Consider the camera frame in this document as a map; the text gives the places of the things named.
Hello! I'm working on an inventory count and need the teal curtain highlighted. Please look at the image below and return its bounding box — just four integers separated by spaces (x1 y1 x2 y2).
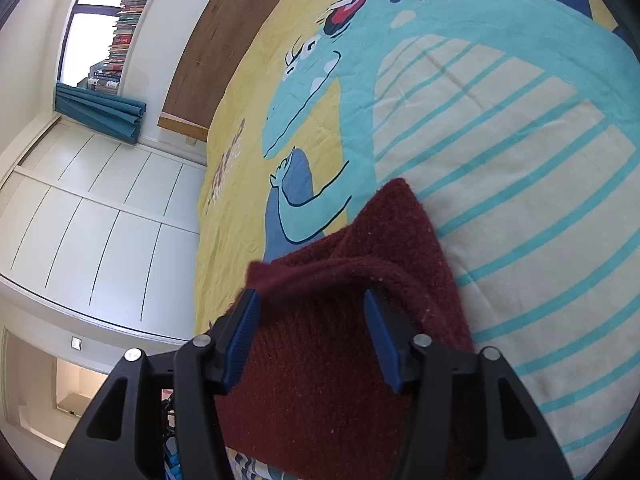
54 81 147 145

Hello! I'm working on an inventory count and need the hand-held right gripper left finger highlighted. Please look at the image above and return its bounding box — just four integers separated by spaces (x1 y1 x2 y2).
50 287 263 480

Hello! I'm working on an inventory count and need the maroon knitted sweater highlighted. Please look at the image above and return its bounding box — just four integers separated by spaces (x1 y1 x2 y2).
215 177 476 480

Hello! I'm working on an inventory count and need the yellow dinosaur print blanket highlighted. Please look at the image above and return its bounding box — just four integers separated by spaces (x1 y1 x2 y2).
192 0 640 480

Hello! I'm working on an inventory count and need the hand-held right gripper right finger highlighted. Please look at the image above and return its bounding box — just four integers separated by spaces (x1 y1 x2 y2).
363 290 573 480

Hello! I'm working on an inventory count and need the row of books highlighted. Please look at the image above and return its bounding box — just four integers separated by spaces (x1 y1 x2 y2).
87 0 168 95

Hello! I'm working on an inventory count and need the wooden bed headboard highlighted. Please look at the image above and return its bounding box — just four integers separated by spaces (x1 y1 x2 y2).
159 0 308 142

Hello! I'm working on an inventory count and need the white wardrobe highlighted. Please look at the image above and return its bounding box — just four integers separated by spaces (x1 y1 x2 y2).
0 115 208 341

